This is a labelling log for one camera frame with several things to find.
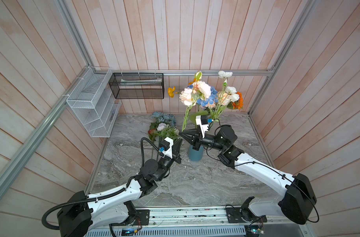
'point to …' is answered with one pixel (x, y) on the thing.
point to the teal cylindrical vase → (194, 155)
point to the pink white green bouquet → (160, 131)
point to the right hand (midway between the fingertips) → (179, 134)
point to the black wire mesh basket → (137, 85)
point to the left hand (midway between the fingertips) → (182, 141)
